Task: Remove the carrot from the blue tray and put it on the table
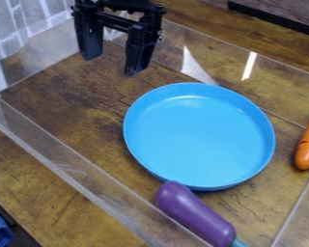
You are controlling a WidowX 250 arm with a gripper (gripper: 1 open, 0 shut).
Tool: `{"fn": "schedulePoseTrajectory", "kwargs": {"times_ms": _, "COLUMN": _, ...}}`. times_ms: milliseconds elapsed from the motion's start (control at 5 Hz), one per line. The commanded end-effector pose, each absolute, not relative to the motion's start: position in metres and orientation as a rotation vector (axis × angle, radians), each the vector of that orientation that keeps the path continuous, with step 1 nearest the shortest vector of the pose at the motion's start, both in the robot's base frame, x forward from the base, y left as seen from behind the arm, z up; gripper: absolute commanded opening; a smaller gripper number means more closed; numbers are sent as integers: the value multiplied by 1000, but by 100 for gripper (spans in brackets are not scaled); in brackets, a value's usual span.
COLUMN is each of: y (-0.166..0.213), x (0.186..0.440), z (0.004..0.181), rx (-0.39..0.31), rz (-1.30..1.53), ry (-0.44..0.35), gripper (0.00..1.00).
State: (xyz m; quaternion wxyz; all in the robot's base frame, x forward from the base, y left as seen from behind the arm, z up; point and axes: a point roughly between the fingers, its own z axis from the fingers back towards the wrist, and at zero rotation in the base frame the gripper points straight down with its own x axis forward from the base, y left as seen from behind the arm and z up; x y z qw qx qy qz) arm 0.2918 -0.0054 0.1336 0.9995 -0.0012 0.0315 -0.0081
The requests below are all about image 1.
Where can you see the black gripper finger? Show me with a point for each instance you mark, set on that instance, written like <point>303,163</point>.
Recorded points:
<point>143,36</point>
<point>90,35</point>

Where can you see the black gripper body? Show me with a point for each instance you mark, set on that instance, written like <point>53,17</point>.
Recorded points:
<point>90,13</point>

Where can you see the blue round plastic tray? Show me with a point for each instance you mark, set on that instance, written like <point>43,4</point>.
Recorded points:
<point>199,134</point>

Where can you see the purple toy eggplant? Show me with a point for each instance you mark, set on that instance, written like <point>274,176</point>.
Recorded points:
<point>179,202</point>

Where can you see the orange toy carrot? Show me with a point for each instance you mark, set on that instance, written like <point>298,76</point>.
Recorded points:
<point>308,146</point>

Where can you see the clear acrylic enclosure wall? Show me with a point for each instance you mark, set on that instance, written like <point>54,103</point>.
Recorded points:
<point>73,184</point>

